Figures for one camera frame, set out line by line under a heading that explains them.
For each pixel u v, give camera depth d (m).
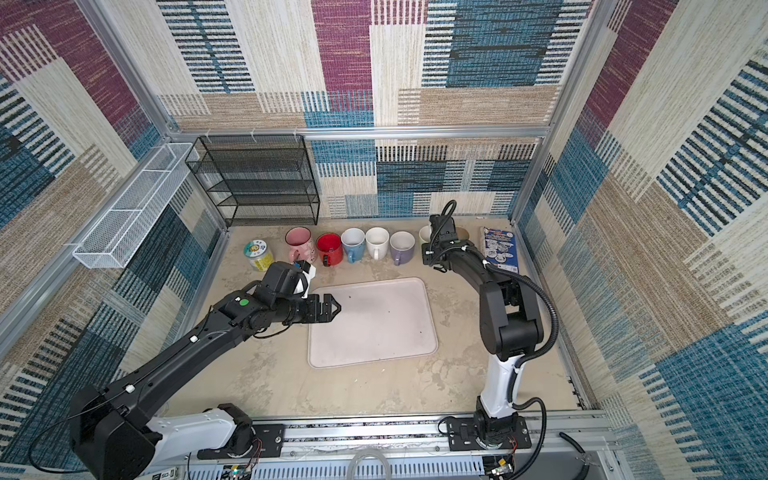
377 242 1.02
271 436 0.75
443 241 0.76
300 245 1.00
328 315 0.69
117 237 0.71
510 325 0.51
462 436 0.73
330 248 1.08
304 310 0.68
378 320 0.94
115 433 0.37
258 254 1.01
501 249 1.07
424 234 1.03
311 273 0.74
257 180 1.09
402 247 1.07
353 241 1.05
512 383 0.56
